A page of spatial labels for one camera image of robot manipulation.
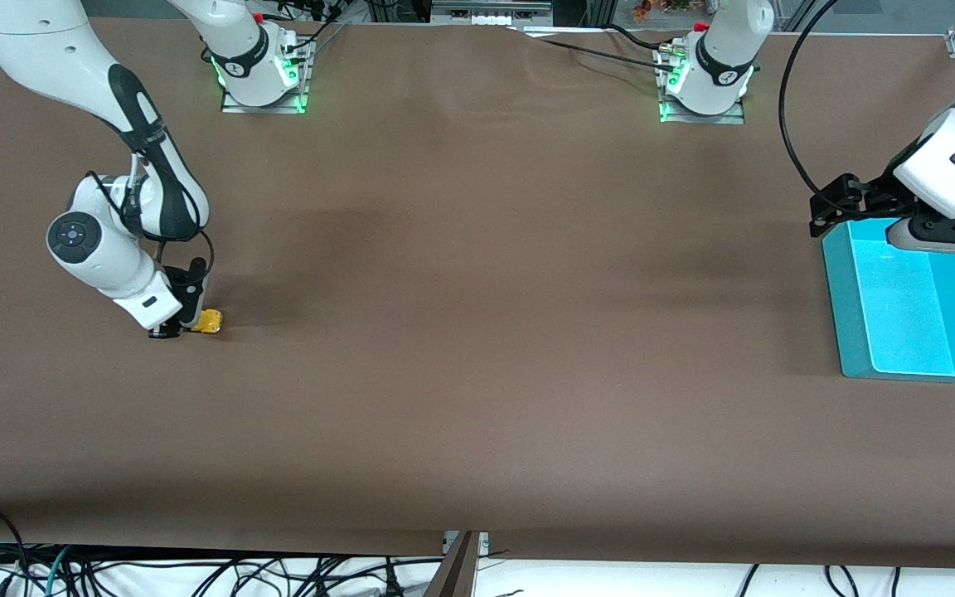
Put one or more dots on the yellow toy beetle car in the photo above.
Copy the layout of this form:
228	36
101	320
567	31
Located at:
210	321

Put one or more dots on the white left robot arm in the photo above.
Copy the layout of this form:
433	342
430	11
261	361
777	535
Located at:
718	66

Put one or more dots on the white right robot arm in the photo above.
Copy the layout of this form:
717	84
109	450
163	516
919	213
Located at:
46	50

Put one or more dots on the teal plastic tray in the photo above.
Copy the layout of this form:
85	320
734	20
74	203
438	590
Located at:
908	323

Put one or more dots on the brown table cover sheet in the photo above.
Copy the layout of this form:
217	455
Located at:
477	290

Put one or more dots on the white power strip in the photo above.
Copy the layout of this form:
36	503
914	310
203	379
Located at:
490	12

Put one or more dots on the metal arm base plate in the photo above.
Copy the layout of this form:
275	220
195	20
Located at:
233	106
734	118

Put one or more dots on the aluminium frame profile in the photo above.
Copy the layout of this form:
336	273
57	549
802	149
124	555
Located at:
457	572

